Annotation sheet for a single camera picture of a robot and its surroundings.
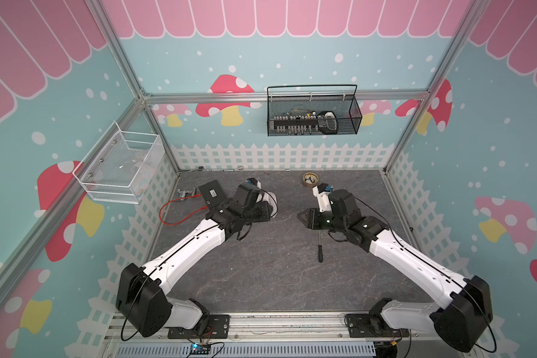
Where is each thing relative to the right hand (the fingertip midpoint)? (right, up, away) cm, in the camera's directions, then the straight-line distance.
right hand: (301, 214), depth 77 cm
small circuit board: (-34, -44, -4) cm, 56 cm away
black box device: (-40, +7, +32) cm, 51 cm away
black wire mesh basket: (+8, +40, +16) cm, 44 cm away
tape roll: (+9, +14, +38) cm, 42 cm away
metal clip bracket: (-54, +7, +32) cm, 63 cm away
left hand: (-12, 0, +3) cm, 12 cm away
